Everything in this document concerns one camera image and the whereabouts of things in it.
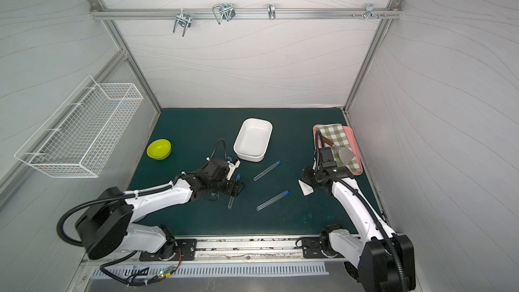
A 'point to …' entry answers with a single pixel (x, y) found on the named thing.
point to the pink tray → (350, 135)
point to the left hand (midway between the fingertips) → (239, 183)
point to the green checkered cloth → (336, 134)
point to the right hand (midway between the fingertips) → (304, 176)
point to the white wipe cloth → (305, 188)
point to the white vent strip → (123, 272)
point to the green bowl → (159, 149)
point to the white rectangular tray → (251, 140)
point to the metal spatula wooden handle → (346, 154)
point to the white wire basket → (93, 130)
